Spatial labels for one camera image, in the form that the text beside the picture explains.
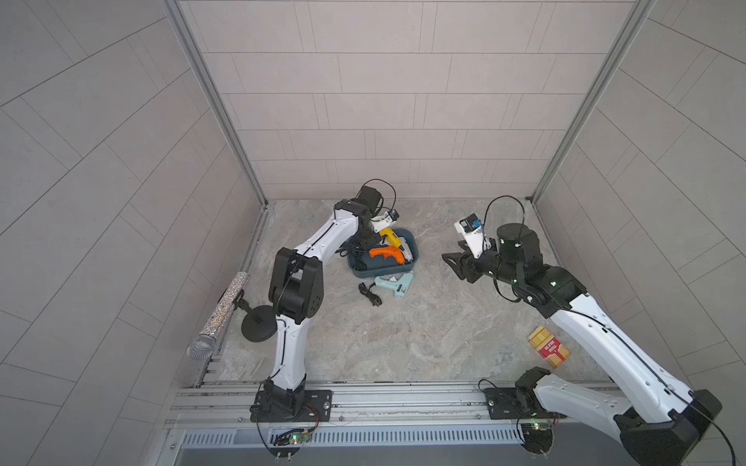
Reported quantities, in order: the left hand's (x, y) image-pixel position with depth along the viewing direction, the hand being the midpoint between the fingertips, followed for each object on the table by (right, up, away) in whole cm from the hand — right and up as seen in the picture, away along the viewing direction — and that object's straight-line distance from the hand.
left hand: (374, 232), depth 97 cm
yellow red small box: (+50, -32, -19) cm, 62 cm away
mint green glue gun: (+8, -17, -6) cm, 20 cm away
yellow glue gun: (+6, -1, -3) cm, 7 cm away
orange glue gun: (+4, -7, +1) cm, 8 cm away
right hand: (+20, -3, -26) cm, 33 cm away
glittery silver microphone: (-34, -22, -38) cm, 56 cm away
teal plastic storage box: (-4, -11, 0) cm, 11 cm away
